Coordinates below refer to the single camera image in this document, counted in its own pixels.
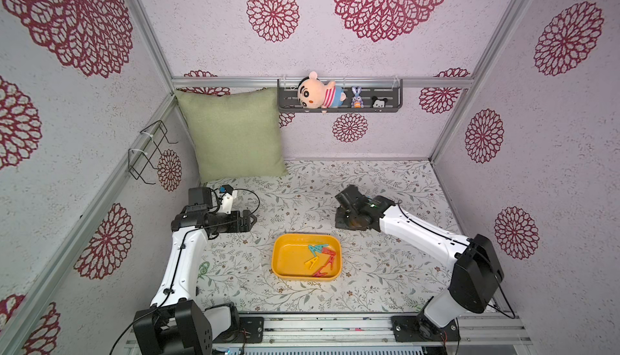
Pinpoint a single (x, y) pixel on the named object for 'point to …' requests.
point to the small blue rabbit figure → (357, 101)
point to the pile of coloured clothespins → (320, 248)
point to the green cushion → (235, 135)
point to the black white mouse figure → (379, 102)
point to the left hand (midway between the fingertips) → (243, 221)
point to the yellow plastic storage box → (290, 251)
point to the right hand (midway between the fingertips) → (335, 219)
